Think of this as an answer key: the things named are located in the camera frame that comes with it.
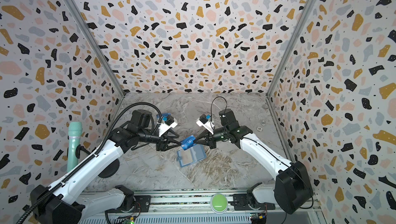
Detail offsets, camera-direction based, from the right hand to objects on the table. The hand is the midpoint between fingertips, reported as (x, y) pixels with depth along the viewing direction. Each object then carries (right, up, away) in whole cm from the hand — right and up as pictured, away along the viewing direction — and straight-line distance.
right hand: (198, 142), depth 71 cm
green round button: (+10, -31, +4) cm, 33 cm away
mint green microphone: (-49, +6, -10) cm, 50 cm away
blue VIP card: (-5, 0, 0) cm, 5 cm away
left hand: (-7, +2, -2) cm, 8 cm away
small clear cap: (+42, +6, +32) cm, 53 cm away
